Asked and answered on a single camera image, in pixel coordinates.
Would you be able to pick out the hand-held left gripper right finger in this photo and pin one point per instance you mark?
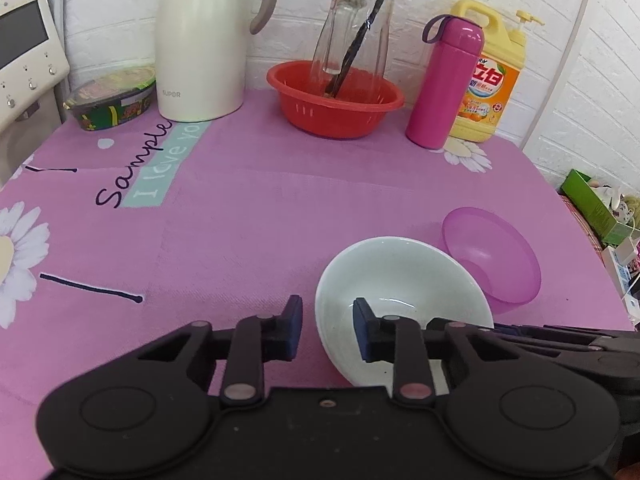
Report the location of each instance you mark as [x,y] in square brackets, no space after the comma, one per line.
[362,332]

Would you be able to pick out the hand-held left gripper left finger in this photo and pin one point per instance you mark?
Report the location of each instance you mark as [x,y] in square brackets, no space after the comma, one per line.
[294,327]

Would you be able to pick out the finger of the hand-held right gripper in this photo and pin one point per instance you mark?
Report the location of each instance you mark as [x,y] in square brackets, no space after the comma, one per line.
[575,331]
[560,342]

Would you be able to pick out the white ceramic bowl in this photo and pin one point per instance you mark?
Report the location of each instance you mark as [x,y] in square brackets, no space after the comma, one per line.
[400,280]

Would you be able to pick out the purple plastic bowl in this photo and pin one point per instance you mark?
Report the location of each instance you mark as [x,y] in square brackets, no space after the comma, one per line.
[495,255]

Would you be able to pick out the white power strip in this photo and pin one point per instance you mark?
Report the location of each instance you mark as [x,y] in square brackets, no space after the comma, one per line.
[620,262]

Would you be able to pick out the plaid cloth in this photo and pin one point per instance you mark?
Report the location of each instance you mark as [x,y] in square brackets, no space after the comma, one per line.
[585,230]

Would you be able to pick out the pink floral tablecloth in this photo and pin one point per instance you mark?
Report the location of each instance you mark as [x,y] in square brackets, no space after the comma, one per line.
[250,220]

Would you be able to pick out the green box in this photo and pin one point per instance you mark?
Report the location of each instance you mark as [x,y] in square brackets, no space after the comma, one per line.
[595,210]

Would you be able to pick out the red plastic basket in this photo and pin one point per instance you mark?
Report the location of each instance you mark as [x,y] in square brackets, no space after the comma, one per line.
[325,116]

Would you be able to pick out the yellow detergent bottle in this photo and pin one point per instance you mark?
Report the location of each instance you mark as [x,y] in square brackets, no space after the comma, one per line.
[492,95]

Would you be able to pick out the pink thermos bottle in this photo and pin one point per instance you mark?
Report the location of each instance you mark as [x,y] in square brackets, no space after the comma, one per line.
[440,90]

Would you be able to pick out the glass pitcher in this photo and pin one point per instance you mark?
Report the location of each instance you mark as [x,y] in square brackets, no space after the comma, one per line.
[332,45]

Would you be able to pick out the instant noodle bowl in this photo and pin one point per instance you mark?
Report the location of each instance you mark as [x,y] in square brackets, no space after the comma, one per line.
[110,105]

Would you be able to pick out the dark stirring stick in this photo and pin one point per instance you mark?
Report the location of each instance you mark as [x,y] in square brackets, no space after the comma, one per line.
[357,40]

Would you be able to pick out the white thermos jug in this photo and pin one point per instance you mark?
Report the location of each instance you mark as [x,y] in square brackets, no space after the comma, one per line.
[200,50]

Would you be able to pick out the white appliance with screen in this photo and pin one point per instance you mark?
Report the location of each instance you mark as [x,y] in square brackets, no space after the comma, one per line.
[20,50]

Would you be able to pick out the white wall pipe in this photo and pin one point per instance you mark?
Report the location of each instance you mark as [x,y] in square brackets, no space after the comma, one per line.
[565,45]

